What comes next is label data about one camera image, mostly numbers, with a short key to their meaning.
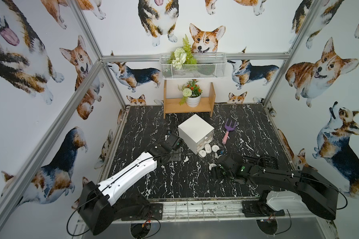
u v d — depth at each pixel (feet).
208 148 3.11
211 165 2.85
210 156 3.06
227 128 3.51
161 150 1.83
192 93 3.30
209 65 3.04
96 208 1.26
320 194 1.39
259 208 2.19
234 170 2.15
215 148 3.11
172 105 3.69
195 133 3.02
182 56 2.59
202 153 3.03
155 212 2.41
